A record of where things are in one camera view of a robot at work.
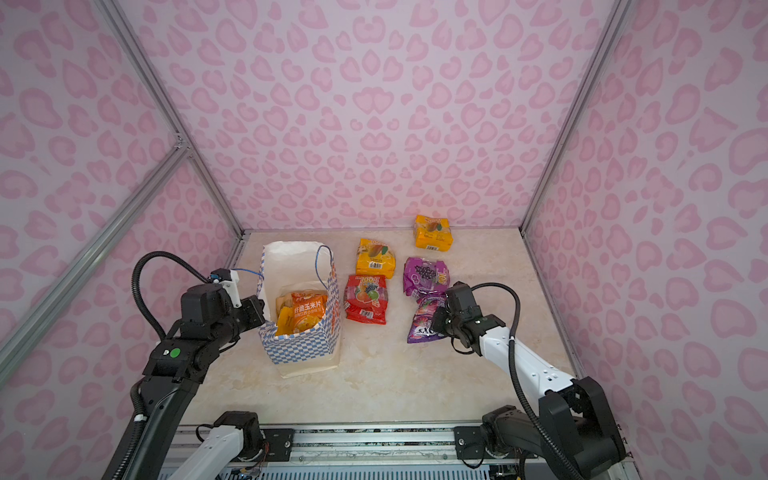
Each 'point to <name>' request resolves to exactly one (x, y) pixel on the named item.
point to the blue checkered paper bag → (299, 284)
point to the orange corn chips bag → (309, 309)
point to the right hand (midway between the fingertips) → (433, 317)
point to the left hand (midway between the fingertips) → (264, 297)
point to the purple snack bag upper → (425, 276)
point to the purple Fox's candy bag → (426, 306)
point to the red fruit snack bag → (365, 299)
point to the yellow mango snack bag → (285, 315)
